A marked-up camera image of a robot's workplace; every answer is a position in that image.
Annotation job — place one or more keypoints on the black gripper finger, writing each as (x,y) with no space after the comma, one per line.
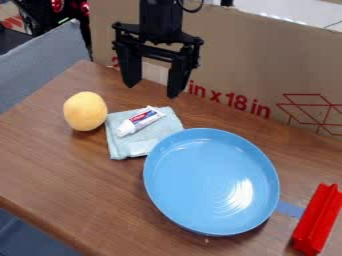
(179,71)
(130,66)

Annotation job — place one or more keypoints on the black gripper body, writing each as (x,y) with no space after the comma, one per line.
(158,37)

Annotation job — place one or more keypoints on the red plastic block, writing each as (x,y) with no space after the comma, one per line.
(317,221)

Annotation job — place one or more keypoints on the light blue folded cloth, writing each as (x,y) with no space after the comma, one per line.
(137,144)

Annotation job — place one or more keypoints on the small toothpaste tube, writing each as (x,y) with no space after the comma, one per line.
(139,121)

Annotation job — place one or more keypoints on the yellow round fruit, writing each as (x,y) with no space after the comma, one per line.
(85,111)

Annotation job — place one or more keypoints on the grey padded panel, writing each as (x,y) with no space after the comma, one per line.
(35,62)

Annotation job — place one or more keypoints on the brown cardboard box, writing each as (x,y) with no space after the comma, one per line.
(270,67)

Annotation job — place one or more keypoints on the black computer with lights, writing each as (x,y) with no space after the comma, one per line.
(43,15)

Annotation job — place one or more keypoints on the blue round plate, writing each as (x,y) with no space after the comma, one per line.
(211,182)

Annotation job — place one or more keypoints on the blue tape strip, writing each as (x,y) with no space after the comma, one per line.
(290,209)

